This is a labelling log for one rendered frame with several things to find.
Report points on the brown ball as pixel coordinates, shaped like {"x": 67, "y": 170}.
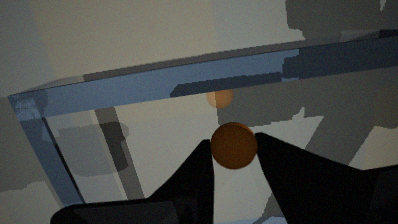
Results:
{"x": 233, "y": 145}

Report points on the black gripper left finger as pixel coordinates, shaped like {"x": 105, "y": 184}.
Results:
{"x": 186, "y": 197}

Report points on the clear low corner wall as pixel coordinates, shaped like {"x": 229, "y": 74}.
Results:
{"x": 32, "y": 107}

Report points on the clear low l-shaped wall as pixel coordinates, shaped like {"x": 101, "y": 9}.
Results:
{"x": 78, "y": 140}

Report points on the translucent orange ball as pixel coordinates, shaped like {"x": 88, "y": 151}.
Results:
{"x": 220, "y": 99}

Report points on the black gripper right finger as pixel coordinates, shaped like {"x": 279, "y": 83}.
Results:
{"x": 311, "y": 189}

